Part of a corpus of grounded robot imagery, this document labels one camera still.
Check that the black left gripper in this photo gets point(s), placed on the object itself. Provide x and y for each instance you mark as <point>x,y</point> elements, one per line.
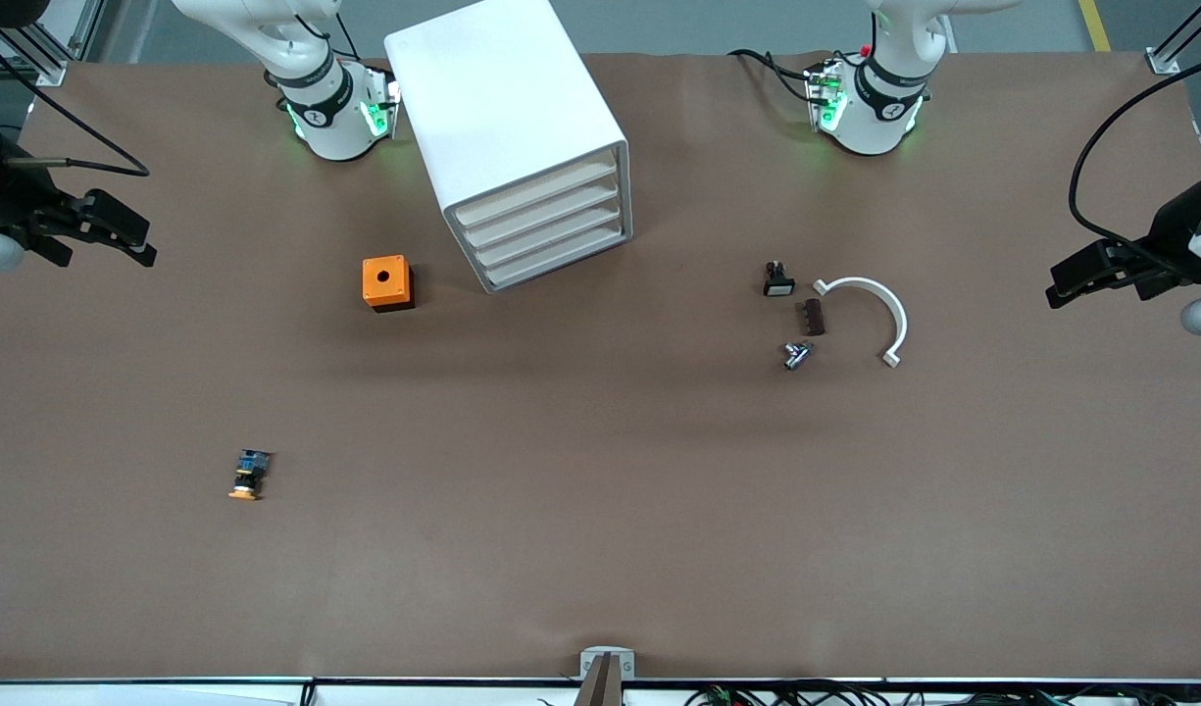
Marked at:
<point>1171,233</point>

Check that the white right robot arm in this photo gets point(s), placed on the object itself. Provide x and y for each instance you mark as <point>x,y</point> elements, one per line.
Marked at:
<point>330,123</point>

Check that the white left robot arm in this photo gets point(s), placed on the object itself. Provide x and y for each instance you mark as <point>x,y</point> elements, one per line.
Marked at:
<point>870,118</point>

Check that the orange box with hole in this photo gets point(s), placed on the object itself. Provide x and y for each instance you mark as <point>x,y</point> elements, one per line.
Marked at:
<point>384,279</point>

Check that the dark brown ribbed block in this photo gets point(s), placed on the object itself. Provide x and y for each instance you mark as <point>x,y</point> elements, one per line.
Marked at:
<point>812,318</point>

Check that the aluminium frame post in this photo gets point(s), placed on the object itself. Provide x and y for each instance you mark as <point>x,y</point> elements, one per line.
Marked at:
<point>1162,64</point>
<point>53,74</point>

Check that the yellow and blue push button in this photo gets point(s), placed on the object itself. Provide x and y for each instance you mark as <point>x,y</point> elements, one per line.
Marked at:
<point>250,471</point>

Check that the metal tee fitting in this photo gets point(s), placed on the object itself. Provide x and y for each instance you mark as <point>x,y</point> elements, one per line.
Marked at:
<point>794,356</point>

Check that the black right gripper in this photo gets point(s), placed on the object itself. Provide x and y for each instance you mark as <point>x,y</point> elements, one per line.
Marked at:
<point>4,199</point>

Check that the brown camera support strut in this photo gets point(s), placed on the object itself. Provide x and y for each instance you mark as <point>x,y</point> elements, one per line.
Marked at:
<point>600,686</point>

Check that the black switch with white cap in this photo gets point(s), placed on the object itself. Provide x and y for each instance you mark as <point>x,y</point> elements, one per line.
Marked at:
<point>778,282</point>

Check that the grey metal mounting bracket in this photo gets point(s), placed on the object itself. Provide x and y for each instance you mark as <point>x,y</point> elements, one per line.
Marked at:
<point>588,659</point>

